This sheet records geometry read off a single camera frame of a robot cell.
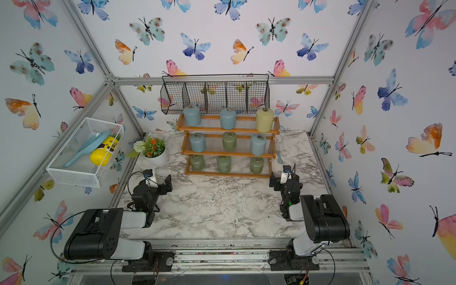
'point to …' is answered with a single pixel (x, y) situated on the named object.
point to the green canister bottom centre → (224, 163)
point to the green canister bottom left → (196, 162)
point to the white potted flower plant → (153, 150)
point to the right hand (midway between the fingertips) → (284, 170)
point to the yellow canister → (264, 120)
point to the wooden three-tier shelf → (240, 146)
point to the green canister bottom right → (256, 165)
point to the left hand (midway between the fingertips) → (163, 174)
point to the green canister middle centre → (229, 140)
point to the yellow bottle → (101, 156)
